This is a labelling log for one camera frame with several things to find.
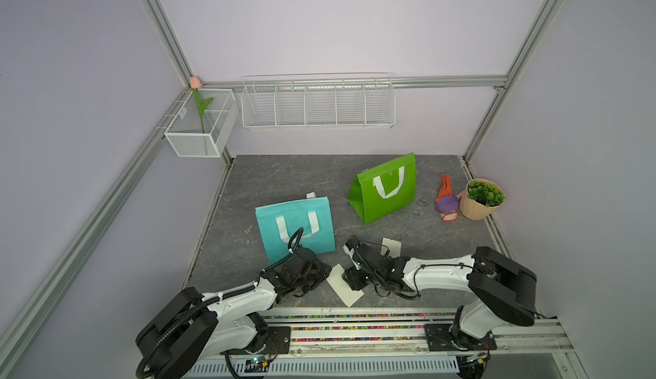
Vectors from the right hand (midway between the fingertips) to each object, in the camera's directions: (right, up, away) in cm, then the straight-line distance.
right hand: (346, 273), depth 86 cm
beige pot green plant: (+49, +25, +6) cm, 55 cm away
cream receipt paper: (+18, +7, +8) cm, 21 cm away
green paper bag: (+14, +29, +4) cm, 32 cm away
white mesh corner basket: (-48, +45, -9) cm, 66 cm away
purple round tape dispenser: (+41, +22, +17) cm, 50 cm away
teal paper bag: (-22, +18, -7) cm, 29 cm away
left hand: (-5, 0, -1) cm, 5 cm away
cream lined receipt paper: (-1, -4, -3) cm, 5 cm away
